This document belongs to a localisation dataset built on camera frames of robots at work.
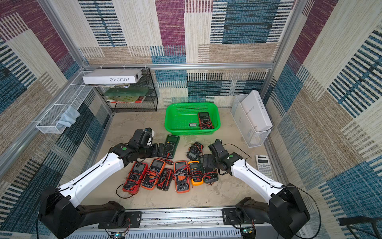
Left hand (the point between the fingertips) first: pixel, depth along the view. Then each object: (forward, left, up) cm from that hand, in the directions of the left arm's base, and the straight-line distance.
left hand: (159, 148), depth 82 cm
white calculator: (-5, -60, -13) cm, 61 cm away
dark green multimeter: (+11, -4, -13) cm, 18 cm away
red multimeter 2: (-16, +15, -10) cm, 24 cm away
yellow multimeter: (-9, -20, -12) cm, 24 cm away
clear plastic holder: (+9, -54, -4) cm, 55 cm away
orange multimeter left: (-7, +3, -10) cm, 12 cm away
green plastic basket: (+33, -11, -13) cm, 37 cm away
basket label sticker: (+29, -18, -14) cm, 37 cm away
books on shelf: (+33, +23, +11) cm, 42 cm away
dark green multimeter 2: (-10, -27, -12) cm, 31 cm away
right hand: (-3, -28, -7) cm, 29 cm away
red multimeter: (+28, -27, -10) cm, 40 cm away
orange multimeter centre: (-11, -12, -11) cm, 20 cm away
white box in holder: (+21, -57, +5) cm, 61 cm away
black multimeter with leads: (-13, -3, -12) cm, 18 cm away
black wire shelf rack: (+47, +16, -9) cm, 51 cm away
